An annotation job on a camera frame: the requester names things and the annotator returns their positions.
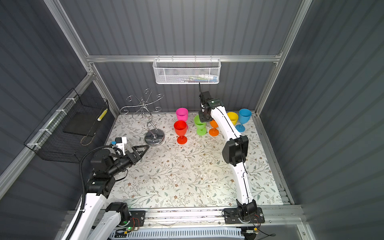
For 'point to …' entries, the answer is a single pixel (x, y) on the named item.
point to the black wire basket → (70, 130)
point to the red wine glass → (180, 127)
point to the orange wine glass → (213, 132)
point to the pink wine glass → (182, 114)
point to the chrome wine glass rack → (153, 136)
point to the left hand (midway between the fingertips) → (146, 149)
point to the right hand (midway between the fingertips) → (207, 118)
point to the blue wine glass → (244, 115)
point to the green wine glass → (201, 130)
